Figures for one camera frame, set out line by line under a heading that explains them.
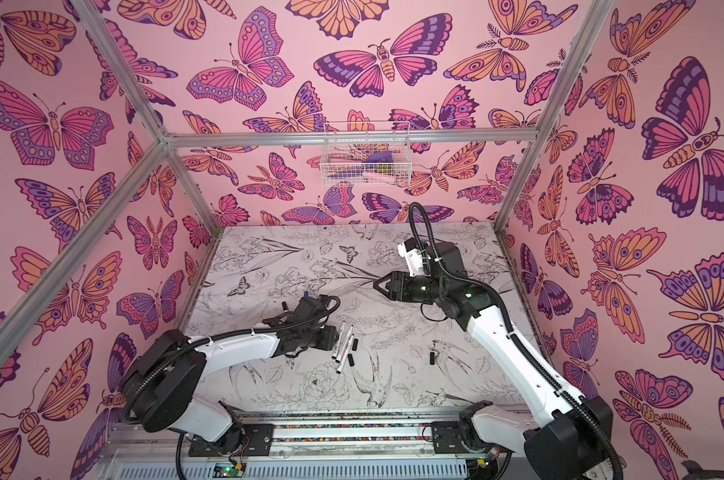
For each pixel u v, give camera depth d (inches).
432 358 34.0
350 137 37.2
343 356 34.3
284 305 38.6
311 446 28.9
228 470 28.5
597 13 27.0
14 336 20.8
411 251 26.2
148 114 33.9
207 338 19.6
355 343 35.4
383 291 27.2
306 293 40.3
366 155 38.0
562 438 14.5
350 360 34.2
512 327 18.4
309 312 27.6
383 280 27.3
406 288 25.0
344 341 35.1
